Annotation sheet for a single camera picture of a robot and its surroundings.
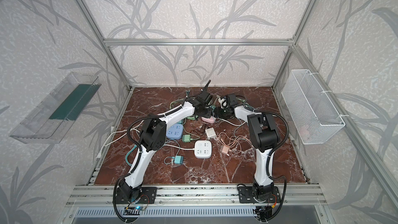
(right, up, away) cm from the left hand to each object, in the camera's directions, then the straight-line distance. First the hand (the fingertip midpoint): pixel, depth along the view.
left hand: (211, 109), depth 99 cm
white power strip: (-5, -22, -12) cm, 26 cm away
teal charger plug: (-18, -26, -17) cm, 36 cm away
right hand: (+2, 0, +2) cm, 3 cm away
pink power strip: (0, -7, 0) cm, 7 cm away
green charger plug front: (-15, -17, -8) cm, 24 cm away
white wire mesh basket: (+41, -1, -37) cm, 55 cm away
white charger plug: (-1, -14, -6) cm, 15 cm away
